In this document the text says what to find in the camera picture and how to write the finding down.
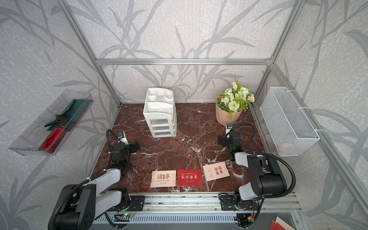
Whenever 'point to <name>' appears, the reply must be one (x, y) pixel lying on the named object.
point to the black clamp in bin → (59, 119)
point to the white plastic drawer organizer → (160, 110)
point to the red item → (189, 177)
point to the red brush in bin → (53, 139)
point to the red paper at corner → (275, 225)
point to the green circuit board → (127, 215)
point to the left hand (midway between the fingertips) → (128, 139)
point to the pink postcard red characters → (163, 178)
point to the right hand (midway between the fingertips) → (226, 133)
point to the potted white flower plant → (229, 105)
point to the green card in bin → (73, 112)
